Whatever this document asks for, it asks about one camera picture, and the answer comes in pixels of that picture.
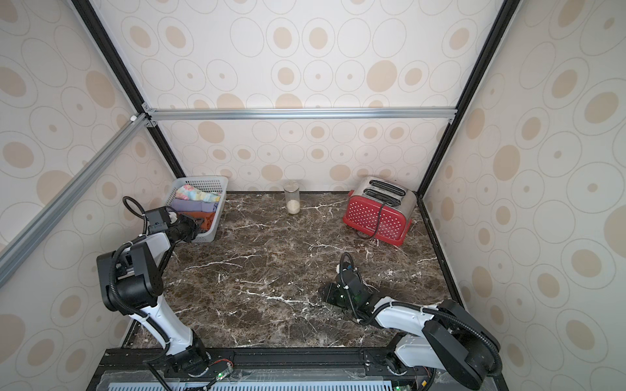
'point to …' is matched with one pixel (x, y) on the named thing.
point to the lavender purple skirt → (193, 205)
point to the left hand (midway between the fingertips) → (209, 213)
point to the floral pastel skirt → (188, 191)
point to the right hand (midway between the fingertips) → (328, 289)
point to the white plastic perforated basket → (218, 184)
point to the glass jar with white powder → (293, 197)
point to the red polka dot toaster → (381, 208)
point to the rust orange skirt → (207, 217)
